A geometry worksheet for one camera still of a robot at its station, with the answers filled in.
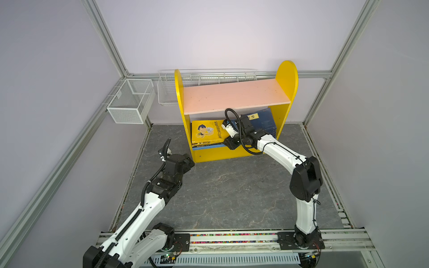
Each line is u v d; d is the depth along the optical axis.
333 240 0.76
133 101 1.02
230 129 0.81
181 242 0.74
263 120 0.94
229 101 0.75
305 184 0.50
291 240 0.74
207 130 0.91
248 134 0.68
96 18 0.71
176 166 0.57
